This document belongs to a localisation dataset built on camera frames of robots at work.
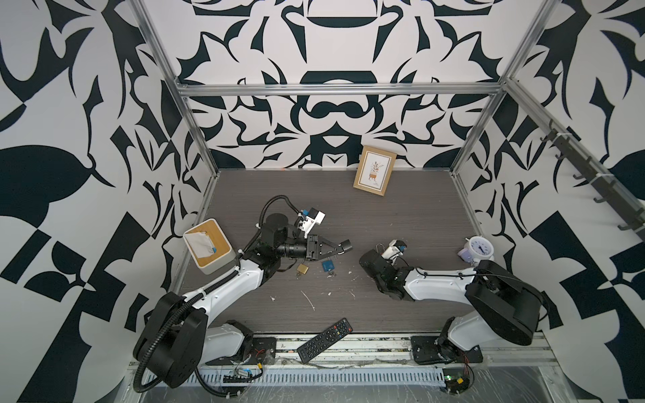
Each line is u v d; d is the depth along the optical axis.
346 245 0.71
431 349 0.74
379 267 0.69
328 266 0.90
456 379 0.71
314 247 0.65
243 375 0.72
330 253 0.70
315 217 0.71
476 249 0.92
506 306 0.44
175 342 0.41
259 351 0.73
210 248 0.89
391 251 0.81
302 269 0.90
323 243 0.71
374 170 1.09
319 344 0.74
